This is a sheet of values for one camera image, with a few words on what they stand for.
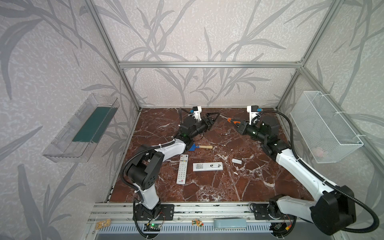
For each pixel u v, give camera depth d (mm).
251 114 677
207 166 884
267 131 579
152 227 717
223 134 1046
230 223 670
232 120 737
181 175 843
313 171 456
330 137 598
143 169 475
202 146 966
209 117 736
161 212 731
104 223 698
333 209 392
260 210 739
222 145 990
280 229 743
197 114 788
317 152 731
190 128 678
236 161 916
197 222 707
